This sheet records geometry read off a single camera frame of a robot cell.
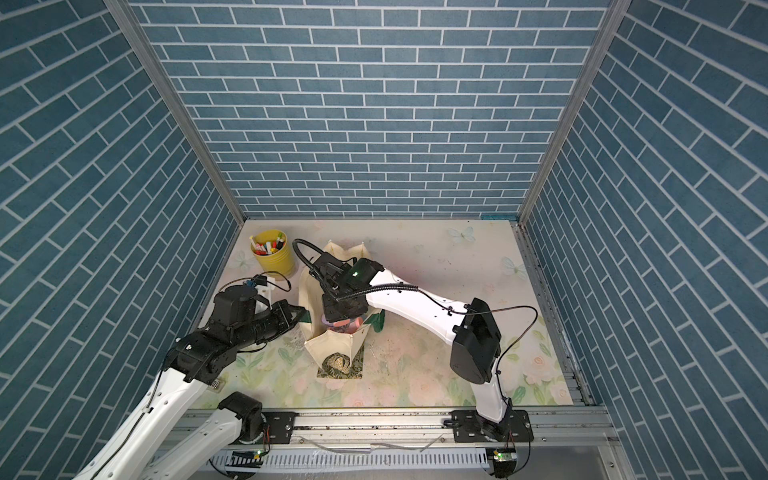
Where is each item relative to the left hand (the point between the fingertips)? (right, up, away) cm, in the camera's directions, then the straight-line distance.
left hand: (314, 311), depth 72 cm
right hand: (+4, -2, +5) cm, 7 cm away
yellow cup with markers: (-19, +14, +21) cm, 31 cm away
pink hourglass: (+7, -6, +8) cm, 12 cm away
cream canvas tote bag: (+5, -11, +5) cm, 13 cm away
